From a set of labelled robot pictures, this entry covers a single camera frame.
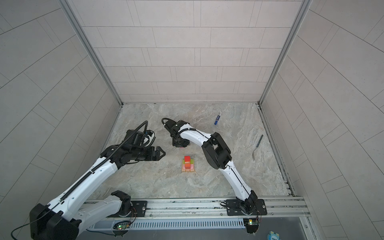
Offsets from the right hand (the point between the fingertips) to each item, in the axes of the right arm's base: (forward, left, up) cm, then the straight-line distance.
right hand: (179, 146), depth 95 cm
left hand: (-12, +6, +15) cm, 20 cm away
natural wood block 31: (-17, -3, +2) cm, 17 cm away
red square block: (-13, -6, +9) cm, 17 cm away
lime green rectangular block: (-13, -8, +5) cm, 16 cm away
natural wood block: (-17, -8, +2) cm, 19 cm away
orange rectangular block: (-16, -6, +6) cm, 18 cm away
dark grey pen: (0, -52, 0) cm, 52 cm away
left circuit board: (-40, +23, +6) cm, 46 cm away
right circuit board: (-43, -35, -1) cm, 55 cm away
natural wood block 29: (-17, -6, +2) cm, 18 cm away
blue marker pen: (+20, -28, +2) cm, 34 cm away
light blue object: (-48, -42, +2) cm, 63 cm away
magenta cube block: (-8, -3, +12) cm, 15 cm away
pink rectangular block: (-15, -8, +4) cm, 18 cm away
